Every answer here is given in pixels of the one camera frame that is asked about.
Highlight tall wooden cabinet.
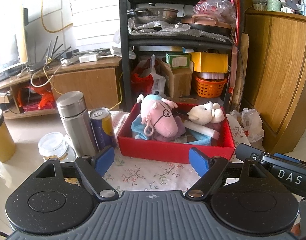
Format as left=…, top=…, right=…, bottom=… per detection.
left=240, top=0, right=306, bottom=155

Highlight yellow box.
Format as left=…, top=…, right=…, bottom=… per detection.
left=190, top=52, right=229, bottom=73

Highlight bubble wrap sheet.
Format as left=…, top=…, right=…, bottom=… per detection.
left=128, top=19, right=230, bottom=43

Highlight white plastic containers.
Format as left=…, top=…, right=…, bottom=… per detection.
left=198, top=71, right=226, bottom=80

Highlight orange plastic basket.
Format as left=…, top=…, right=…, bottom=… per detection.
left=194, top=76, right=228, bottom=98

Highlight white bear plush toy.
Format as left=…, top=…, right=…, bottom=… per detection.
left=187, top=101, right=225, bottom=125

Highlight red orange bag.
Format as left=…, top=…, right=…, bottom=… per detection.
left=16, top=86, right=56, bottom=110

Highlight clear pink plastic bag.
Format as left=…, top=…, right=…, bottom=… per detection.
left=192, top=0, right=236, bottom=22

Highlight flat screen monitor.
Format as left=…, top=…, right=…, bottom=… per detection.
left=0, top=5, right=29, bottom=79

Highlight crumpled white plastic bag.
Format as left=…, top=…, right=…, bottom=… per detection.
left=229, top=108, right=265, bottom=144

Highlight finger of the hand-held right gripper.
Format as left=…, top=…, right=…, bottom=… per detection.
left=235, top=143, right=263, bottom=163

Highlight wooden tv cabinet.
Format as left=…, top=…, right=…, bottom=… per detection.
left=0, top=57, right=123, bottom=119

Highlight steel pot with lid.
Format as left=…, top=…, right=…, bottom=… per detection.
left=127, top=3, right=180, bottom=23

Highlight long red box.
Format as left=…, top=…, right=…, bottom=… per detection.
left=229, top=0, right=244, bottom=94

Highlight glass jar with white lid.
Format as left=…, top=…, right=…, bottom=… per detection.
left=38, top=132, right=77, bottom=163

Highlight small wicker basket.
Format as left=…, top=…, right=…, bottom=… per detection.
left=252, top=1, right=268, bottom=11

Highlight yellow blue drink can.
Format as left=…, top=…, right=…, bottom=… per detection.
left=89, top=107, right=118, bottom=150

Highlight pink lidded pan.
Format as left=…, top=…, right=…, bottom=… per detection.
left=180, top=14, right=232, bottom=36

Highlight yellow trash bin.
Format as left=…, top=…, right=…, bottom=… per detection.
left=0, top=109, right=16, bottom=163

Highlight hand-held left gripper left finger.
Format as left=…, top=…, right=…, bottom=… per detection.
left=35, top=145, right=119, bottom=202

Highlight pink pig plush toy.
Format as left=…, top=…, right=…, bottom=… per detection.
left=136, top=93, right=179, bottom=140

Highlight flat cardboard sheet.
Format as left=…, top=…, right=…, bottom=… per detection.
left=165, top=97, right=198, bottom=105

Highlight tan paper board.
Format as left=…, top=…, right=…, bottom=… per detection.
left=232, top=33, right=250, bottom=108

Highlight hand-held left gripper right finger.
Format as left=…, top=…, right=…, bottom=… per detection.
left=185, top=147, right=277, bottom=199

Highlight white sponge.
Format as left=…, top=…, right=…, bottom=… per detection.
left=184, top=120, right=220, bottom=139

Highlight red plastic bag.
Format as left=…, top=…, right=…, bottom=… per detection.
left=131, top=65, right=155, bottom=97

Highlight black router with antennas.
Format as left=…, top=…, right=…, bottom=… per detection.
left=30, top=35, right=77, bottom=73

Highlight green box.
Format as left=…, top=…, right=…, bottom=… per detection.
left=165, top=52, right=191, bottom=68

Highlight white power adapter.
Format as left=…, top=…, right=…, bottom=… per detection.
left=79, top=52, right=99, bottom=63

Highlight yellow cable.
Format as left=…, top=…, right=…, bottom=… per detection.
left=40, top=0, right=74, bottom=33

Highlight black shelf rack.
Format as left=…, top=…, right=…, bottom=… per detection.
left=118, top=0, right=243, bottom=113

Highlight stainless steel thermos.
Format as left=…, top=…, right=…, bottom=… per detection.
left=56, top=91, right=99, bottom=158

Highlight floral tablecloth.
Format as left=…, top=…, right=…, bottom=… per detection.
left=100, top=110, right=243, bottom=193

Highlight white printed plastic bag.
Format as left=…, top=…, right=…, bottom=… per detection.
left=149, top=54, right=167, bottom=95

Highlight brown cardboard box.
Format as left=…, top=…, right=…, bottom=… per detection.
left=160, top=60, right=193, bottom=98

